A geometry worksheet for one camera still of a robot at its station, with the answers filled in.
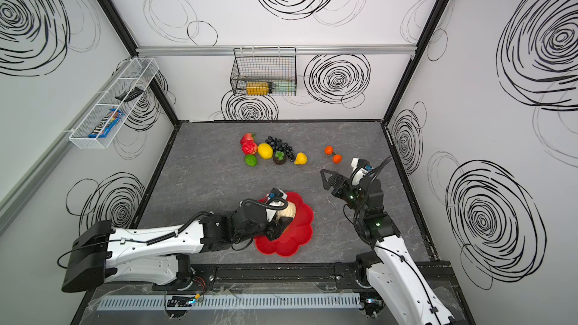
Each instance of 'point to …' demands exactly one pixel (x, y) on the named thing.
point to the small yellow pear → (301, 159)
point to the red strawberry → (248, 139)
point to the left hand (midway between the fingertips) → (289, 217)
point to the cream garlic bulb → (289, 211)
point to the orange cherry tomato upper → (329, 150)
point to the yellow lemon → (265, 150)
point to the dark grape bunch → (277, 145)
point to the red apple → (249, 147)
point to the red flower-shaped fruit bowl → (299, 233)
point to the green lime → (250, 160)
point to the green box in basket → (284, 87)
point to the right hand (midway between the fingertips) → (327, 174)
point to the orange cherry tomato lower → (337, 159)
